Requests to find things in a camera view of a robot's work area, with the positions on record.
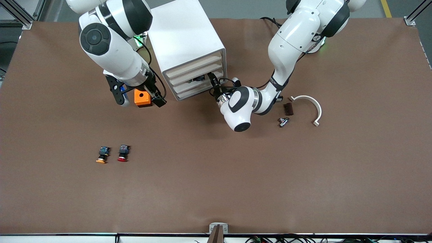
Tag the orange button enclosure box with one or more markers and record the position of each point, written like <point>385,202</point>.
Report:
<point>138,98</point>

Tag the yellow mushroom push button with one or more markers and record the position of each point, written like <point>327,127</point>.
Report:
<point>104,151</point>

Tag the dark camera stand post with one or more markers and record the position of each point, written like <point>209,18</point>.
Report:
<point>216,236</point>

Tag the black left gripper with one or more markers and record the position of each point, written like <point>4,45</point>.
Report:
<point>215,90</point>

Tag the aluminium frame strut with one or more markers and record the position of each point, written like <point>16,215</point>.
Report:
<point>412,17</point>
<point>23,18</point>

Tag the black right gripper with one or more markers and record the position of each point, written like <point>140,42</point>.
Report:
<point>151,85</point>

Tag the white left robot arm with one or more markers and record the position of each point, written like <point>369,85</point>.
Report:
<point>293,37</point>

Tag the silver key switch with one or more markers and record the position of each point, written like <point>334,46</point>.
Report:
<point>283,122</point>

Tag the brown table mat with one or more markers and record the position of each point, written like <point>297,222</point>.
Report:
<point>216,185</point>

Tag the red mushroom push button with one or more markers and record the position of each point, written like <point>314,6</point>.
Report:
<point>123,150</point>

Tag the grey metal clamp bracket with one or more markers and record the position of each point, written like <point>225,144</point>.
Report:
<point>212,227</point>

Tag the white curved plastic bracket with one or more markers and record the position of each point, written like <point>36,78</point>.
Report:
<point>319,110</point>

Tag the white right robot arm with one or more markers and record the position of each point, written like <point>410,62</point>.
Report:
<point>114,50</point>

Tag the brown terminal block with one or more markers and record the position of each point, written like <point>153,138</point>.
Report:
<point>288,109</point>

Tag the white table edge rail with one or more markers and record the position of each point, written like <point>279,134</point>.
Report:
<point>67,239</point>

